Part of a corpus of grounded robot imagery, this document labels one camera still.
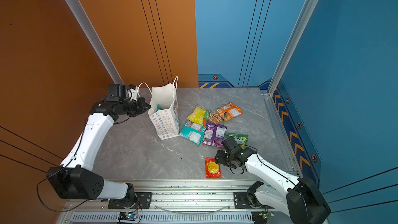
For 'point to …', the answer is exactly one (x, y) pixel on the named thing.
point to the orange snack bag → (229, 111)
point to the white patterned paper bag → (164, 111)
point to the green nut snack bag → (214, 117)
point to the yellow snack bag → (198, 114)
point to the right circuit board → (260, 217)
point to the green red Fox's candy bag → (159, 107)
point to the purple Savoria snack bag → (214, 134)
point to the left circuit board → (127, 215)
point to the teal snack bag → (194, 132)
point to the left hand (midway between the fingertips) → (151, 104)
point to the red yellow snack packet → (212, 169)
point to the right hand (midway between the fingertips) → (217, 160)
